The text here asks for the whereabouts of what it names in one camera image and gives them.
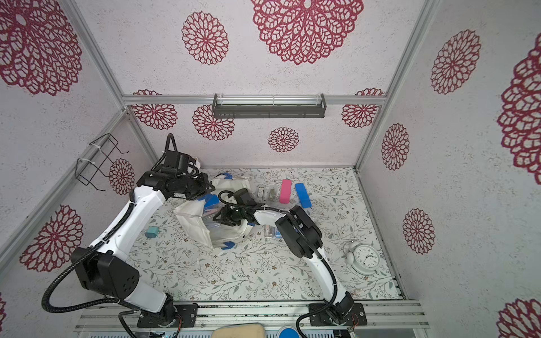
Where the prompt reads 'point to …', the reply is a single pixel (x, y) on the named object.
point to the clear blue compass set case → (277, 234)
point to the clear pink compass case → (269, 231)
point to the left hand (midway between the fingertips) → (216, 189)
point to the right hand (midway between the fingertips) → (212, 218)
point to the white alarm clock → (364, 259)
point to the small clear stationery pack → (260, 191)
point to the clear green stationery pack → (272, 193)
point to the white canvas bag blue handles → (199, 215)
